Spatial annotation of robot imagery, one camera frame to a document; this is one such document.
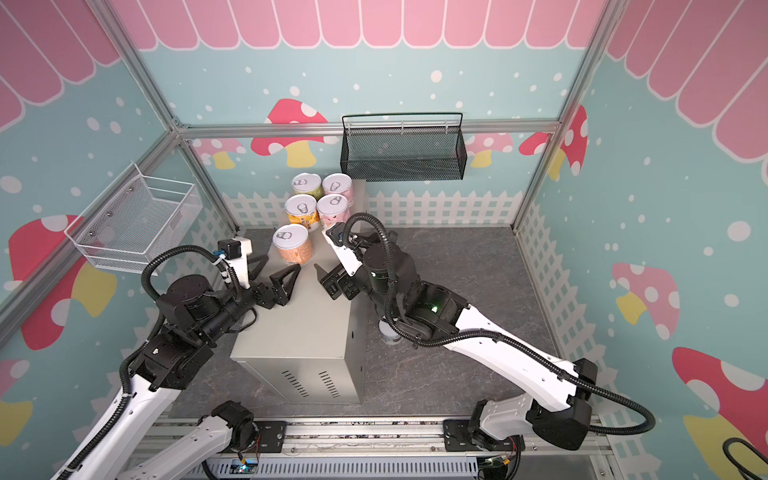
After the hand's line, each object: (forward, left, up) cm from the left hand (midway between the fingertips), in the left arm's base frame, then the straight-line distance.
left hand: (285, 268), depth 65 cm
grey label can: (-1, -22, -30) cm, 37 cm away
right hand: (0, -12, +7) cm, 14 cm away
